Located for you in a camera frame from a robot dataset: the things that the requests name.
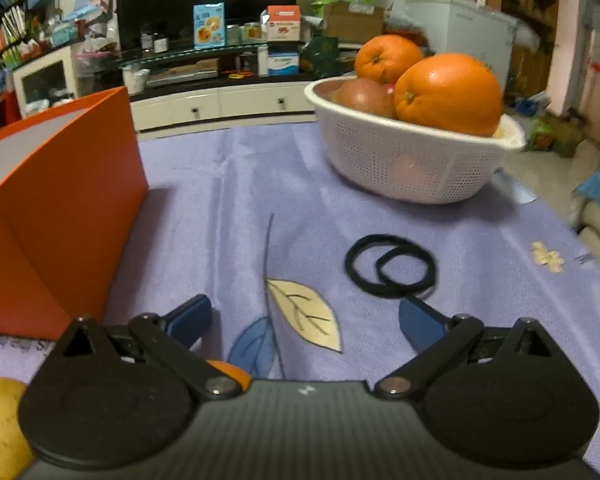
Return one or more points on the dark green bag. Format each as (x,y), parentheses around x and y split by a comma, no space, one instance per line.
(320,52)

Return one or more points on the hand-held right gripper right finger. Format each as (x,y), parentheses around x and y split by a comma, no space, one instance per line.
(420,322)

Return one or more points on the blue white tissue box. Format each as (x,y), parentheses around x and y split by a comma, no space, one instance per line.
(283,64)

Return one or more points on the white perforated basket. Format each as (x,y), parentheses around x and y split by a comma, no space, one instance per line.
(380,160)

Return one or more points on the small tangerine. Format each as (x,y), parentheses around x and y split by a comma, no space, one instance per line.
(230,374)

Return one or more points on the white glass-door cabinet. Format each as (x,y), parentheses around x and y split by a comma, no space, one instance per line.
(45,80)

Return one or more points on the black clip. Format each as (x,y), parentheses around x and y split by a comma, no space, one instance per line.
(348,262)

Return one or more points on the wooden shelf unit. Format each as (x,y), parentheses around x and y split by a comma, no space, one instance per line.
(525,10)

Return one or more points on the orange cardboard box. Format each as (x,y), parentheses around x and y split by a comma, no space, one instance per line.
(55,210)

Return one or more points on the purple printed tablecloth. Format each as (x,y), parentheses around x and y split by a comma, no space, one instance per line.
(280,185)

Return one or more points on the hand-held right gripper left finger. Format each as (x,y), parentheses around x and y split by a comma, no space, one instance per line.
(190,317)

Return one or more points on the large yellow pomelo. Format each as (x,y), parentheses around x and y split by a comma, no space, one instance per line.
(0,430)

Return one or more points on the brown kiwi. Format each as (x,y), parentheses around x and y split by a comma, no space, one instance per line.
(365,97)

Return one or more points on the orange white carton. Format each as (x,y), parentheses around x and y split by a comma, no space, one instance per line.
(283,22)

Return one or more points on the white chest freezer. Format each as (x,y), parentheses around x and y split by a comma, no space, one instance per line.
(460,25)

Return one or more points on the large orange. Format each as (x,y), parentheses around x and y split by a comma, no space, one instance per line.
(450,92)
(387,57)

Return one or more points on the brown cardboard box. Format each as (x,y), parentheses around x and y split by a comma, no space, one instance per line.
(352,25)

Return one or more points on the white TV stand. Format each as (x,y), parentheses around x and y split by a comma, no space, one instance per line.
(240,102)

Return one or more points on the blue snack box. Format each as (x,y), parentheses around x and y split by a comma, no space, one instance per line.
(209,25)

